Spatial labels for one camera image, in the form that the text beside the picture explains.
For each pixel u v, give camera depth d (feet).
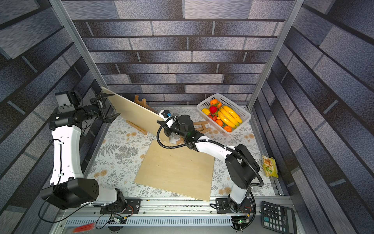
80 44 2.71
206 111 3.53
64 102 1.65
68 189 1.26
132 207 2.41
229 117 3.32
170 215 2.39
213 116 3.47
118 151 3.11
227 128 3.28
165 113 2.11
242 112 3.49
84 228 2.27
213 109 3.50
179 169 2.82
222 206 2.39
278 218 2.27
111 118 2.14
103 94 2.00
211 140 1.86
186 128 2.06
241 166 1.52
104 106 2.00
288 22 2.44
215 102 3.66
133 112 2.89
